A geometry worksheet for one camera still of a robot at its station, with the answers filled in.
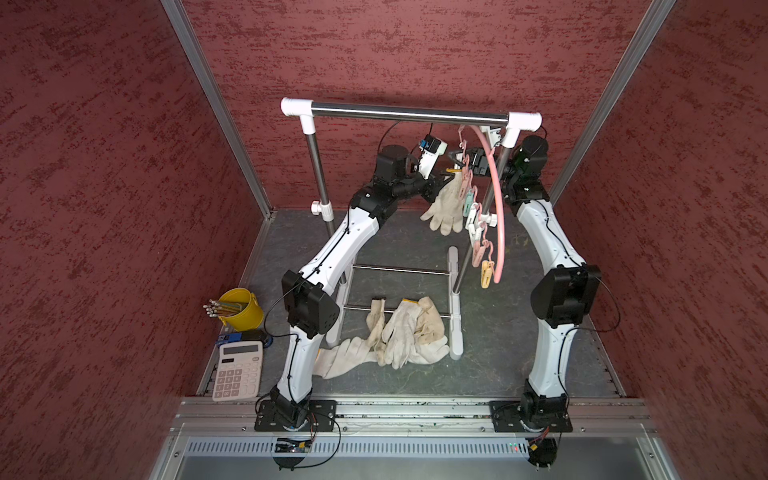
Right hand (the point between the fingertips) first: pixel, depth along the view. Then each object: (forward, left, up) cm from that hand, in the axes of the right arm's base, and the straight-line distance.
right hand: (447, 159), depth 74 cm
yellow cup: (-26, +56, -33) cm, 70 cm away
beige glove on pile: (-28, +4, -39) cm, 48 cm away
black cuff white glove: (-25, +21, -39) cm, 51 cm away
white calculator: (-39, +57, -39) cm, 80 cm away
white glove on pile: (-30, +14, -38) cm, 51 cm away
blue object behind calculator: (-30, +55, -37) cm, 73 cm away
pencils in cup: (-28, +60, -23) cm, 70 cm away
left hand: (-4, -1, -3) cm, 5 cm away
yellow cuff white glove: (-6, -1, -13) cm, 14 cm away
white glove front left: (-37, +34, -40) cm, 64 cm away
